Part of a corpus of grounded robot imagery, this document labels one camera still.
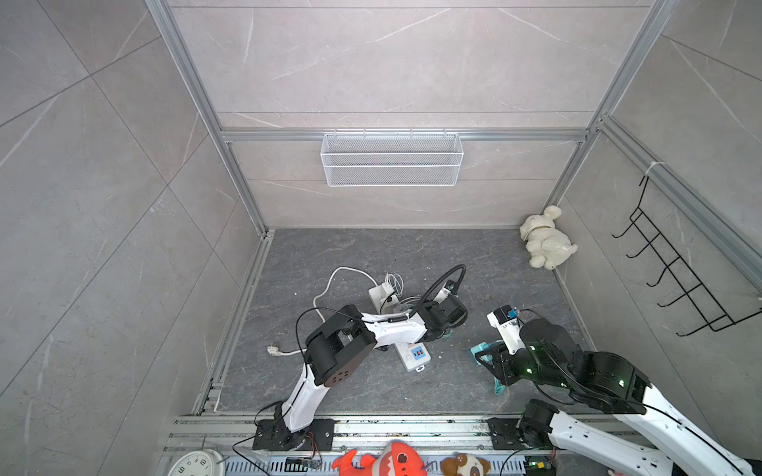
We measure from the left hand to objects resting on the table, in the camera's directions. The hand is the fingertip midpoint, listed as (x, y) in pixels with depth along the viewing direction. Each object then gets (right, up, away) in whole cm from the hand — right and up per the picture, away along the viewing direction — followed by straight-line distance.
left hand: (439, 302), depth 92 cm
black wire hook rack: (+50, +2, -34) cm, 60 cm away
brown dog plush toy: (+1, -34, -25) cm, 42 cm away
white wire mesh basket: (-14, +48, +9) cm, 51 cm away
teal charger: (+4, -6, -28) cm, 28 cm away
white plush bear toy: (+41, +18, +11) cm, 46 cm away
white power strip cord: (-37, +6, +12) cm, 39 cm away
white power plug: (-49, -13, -8) cm, 51 cm away
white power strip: (-8, -14, -8) cm, 18 cm away
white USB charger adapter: (-18, +2, -2) cm, 18 cm away
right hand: (+5, -7, -26) cm, 27 cm away
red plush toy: (-15, -30, -28) cm, 44 cm away
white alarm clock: (-59, -33, -25) cm, 72 cm away
